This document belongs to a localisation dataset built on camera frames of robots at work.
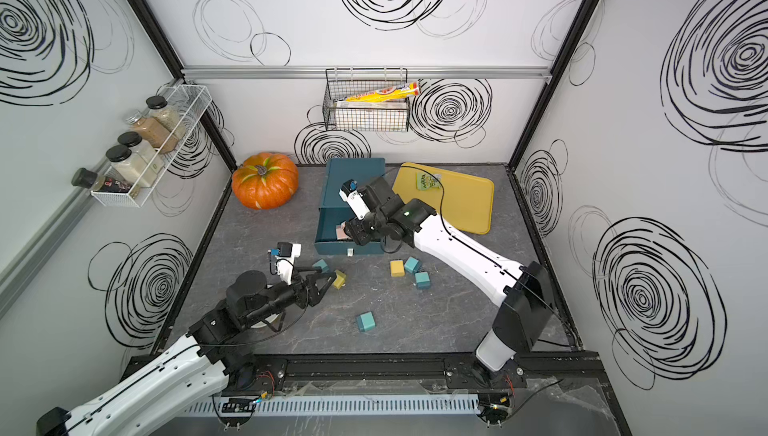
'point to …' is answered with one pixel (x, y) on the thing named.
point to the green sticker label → (428, 181)
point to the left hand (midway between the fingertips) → (328, 275)
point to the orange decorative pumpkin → (265, 180)
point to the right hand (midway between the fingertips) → (352, 226)
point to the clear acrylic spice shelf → (192, 100)
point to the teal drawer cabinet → (333, 210)
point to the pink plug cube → (340, 232)
